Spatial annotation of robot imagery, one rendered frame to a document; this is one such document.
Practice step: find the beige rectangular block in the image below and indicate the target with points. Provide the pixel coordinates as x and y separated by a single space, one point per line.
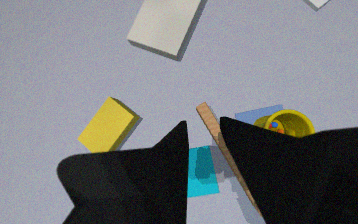
163 26

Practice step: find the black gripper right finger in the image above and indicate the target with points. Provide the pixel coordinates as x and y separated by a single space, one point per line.
287 176

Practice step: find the yellow rectangular block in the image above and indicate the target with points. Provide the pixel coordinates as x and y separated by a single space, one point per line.
109 127

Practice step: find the yellow translucent cup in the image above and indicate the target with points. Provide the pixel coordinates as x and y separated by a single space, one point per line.
292 122

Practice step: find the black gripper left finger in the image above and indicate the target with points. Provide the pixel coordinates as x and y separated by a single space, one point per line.
161 170

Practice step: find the wooden plank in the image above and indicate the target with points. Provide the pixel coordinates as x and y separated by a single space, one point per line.
214 128

